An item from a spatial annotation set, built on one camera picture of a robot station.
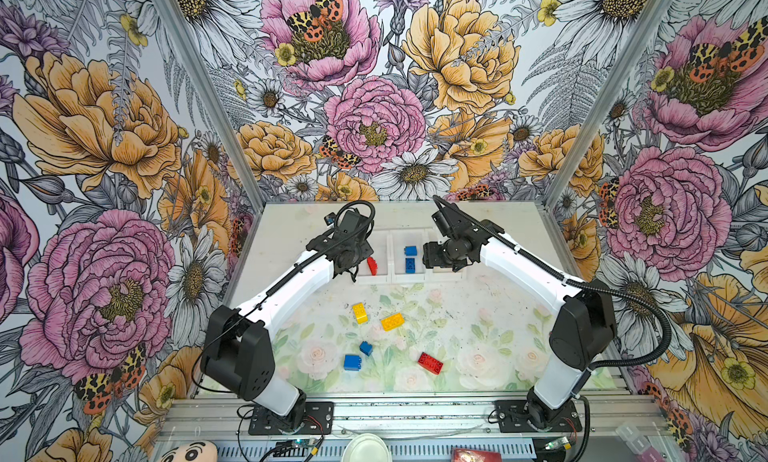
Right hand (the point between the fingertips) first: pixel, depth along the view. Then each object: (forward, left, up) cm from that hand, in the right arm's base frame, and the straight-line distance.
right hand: (436, 267), depth 85 cm
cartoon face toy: (-40, +55, -6) cm, 68 cm away
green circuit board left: (-38, +36, -14) cm, 55 cm away
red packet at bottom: (-42, -4, -11) cm, 43 cm away
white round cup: (-39, +20, -18) cm, 48 cm away
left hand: (+3, +22, +2) cm, 22 cm away
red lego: (+10, +19, -13) cm, 25 cm away
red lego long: (-22, +3, -13) cm, 26 cm away
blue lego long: (+10, +7, -13) cm, 18 cm away
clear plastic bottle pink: (-41, -43, -13) cm, 61 cm away
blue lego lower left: (-20, +24, -14) cm, 35 cm away
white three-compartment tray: (+13, +10, -14) cm, 21 cm away
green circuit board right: (-40, -25, -16) cm, 50 cm away
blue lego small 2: (-17, +20, -13) cm, 29 cm away
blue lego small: (+18, +6, -15) cm, 24 cm away
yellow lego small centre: (-7, +22, -14) cm, 27 cm away
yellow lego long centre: (-9, +12, -15) cm, 21 cm away
